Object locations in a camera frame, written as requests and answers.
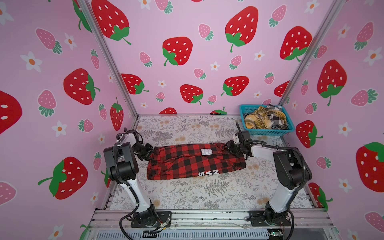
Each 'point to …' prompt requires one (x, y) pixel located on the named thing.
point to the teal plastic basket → (282, 131)
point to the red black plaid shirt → (184, 161)
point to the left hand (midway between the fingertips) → (155, 154)
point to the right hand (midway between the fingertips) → (223, 147)
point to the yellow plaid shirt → (259, 119)
